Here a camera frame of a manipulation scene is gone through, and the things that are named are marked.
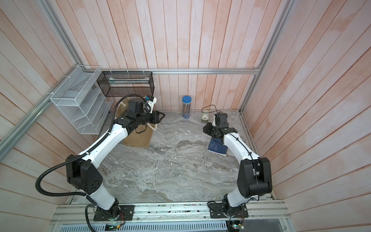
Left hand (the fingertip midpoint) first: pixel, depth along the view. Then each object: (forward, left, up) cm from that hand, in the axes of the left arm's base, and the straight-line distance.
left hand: (163, 116), depth 82 cm
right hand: (+1, -26, -11) cm, 29 cm away
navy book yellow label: (-5, -34, -25) cm, 43 cm away
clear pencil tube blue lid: (+20, -14, -8) cm, 26 cm away
